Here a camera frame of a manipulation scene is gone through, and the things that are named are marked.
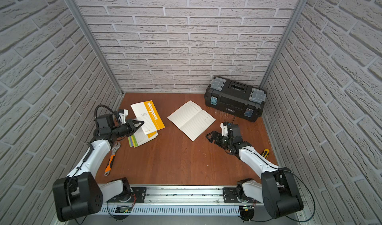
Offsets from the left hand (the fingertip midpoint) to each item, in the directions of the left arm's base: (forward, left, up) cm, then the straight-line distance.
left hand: (145, 120), depth 81 cm
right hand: (-6, -39, -11) cm, 41 cm away
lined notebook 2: (+7, +1, -2) cm, 7 cm away
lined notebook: (+12, -27, -18) cm, 34 cm away
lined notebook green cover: (-2, +7, -17) cm, 18 cm away
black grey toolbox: (+17, -57, 0) cm, 59 cm away
